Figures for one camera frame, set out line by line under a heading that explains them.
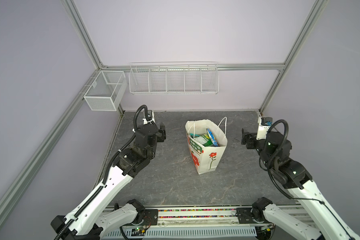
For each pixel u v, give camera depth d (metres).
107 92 1.04
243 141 0.61
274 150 0.45
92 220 0.37
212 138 0.79
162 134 0.60
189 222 0.74
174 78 1.00
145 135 0.45
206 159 0.77
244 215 0.74
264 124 0.54
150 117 0.53
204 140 0.81
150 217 0.74
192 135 0.90
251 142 0.59
